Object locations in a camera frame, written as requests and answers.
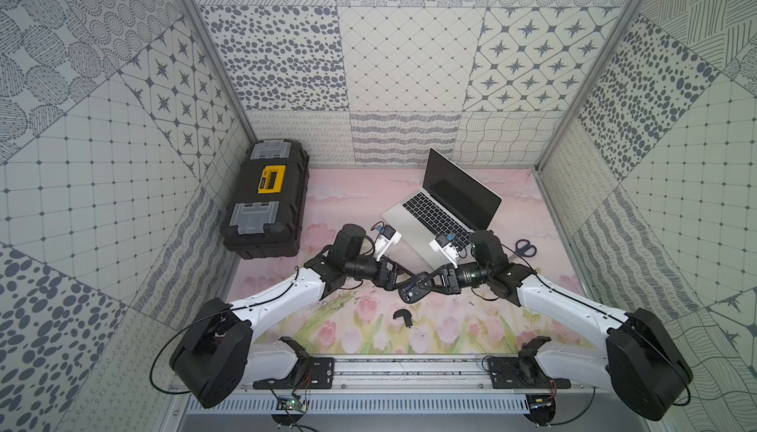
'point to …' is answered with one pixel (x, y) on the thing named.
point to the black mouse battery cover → (406, 315)
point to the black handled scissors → (523, 248)
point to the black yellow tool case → (263, 210)
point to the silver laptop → (445, 214)
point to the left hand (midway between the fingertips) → (410, 267)
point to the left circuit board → (290, 402)
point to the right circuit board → (541, 405)
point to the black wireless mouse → (412, 293)
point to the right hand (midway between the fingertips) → (423, 286)
